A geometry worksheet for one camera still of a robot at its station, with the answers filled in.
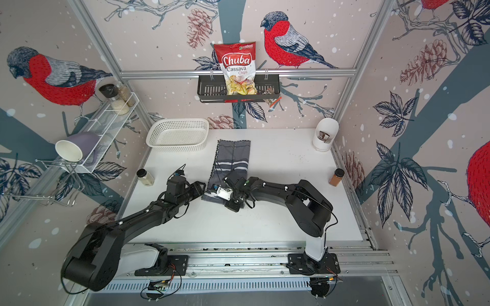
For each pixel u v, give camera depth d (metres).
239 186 0.69
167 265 0.71
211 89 0.95
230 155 1.09
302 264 0.73
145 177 0.92
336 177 0.91
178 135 1.20
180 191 0.71
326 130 1.06
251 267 0.73
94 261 0.41
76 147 0.61
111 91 0.78
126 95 0.86
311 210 0.47
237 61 0.81
